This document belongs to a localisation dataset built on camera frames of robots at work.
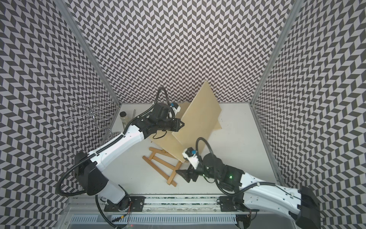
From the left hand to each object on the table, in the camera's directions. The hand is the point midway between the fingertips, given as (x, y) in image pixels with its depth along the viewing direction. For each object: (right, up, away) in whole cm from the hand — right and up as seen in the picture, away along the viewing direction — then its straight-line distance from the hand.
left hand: (182, 124), depth 77 cm
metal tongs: (-40, +7, +33) cm, 52 cm away
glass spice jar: (-42, +3, +22) cm, 48 cm away
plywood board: (+10, +2, +31) cm, 32 cm away
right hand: (+1, -20, -8) cm, 22 cm away
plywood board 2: (-7, -14, +14) cm, 21 cm away
